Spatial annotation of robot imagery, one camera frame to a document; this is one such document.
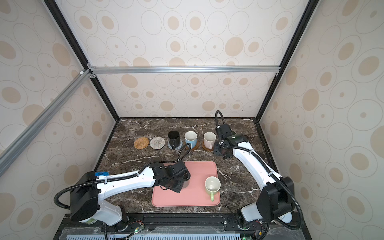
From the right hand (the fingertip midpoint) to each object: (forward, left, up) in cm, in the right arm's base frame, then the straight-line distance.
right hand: (219, 150), depth 84 cm
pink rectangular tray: (-19, +14, -14) cm, 28 cm away
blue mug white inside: (+17, +17, -8) cm, 25 cm away
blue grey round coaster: (+13, +25, -14) cm, 31 cm away
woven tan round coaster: (+17, +52, -14) cm, 57 cm away
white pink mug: (+12, +4, -6) cm, 14 cm away
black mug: (+16, +28, -10) cm, 34 cm away
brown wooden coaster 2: (+10, +6, -13) cm, 17 cm away
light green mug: (-16, +5, -9) cm, 19 cm away
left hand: (-18, +20, -7) cm, 27 cm away
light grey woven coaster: (+16, +41, -14) cm, 46 cm away
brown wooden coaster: (+11, +14, -14) cm, 23 cm away
